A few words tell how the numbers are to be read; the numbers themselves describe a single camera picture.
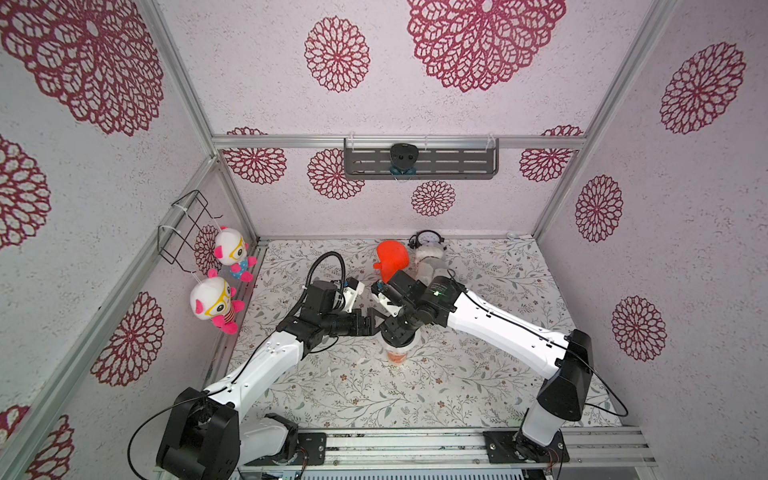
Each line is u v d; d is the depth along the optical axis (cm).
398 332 66
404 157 88
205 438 40
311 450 74
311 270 64
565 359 43
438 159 95
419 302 53
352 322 70
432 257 103
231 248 94
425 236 120
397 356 83
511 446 72
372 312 70
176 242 76
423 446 76
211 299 79
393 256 106
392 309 67
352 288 74
